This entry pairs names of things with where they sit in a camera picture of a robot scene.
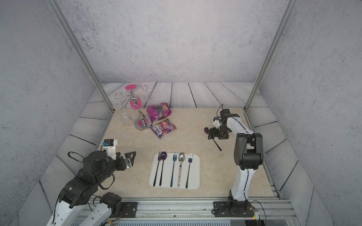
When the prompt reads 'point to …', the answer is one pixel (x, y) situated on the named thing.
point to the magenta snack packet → (159, 111)
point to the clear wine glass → (126, 118)
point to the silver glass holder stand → (144, 123)
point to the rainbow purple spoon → (207, 131)
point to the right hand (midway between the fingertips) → (215, 136)
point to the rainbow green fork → (190, 160)
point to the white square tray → (176, 170)
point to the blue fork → (174, 158)
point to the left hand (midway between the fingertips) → (130, 153)
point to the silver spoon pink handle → (181, 158)
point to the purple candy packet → (161, 128)
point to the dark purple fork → (159, 159)
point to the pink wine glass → (135, 102)
